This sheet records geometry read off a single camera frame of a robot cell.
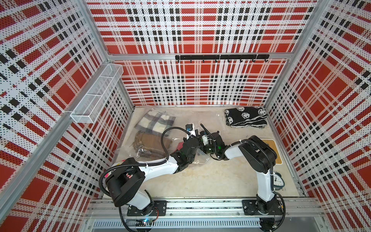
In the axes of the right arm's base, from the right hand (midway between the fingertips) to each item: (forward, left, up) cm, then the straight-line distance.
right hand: (194, 148), depth 94 cm
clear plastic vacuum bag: (+16, -9, +11) cm, 22 cm away
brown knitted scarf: (+2, +31, +3) cm, 31 cm away
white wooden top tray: (+3, -51, +2) cm, 51 cm away
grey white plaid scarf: (+20, +28, +5) cm, 34 cm away
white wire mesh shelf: (+22, +70, +17) cm, 76 cm away
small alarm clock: (-21, -46, +1) cm, 51 cm away
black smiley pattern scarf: (+26, -39, +2) cm, 47 cm away
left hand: (+3, -3, +17) cm, 17 cm away
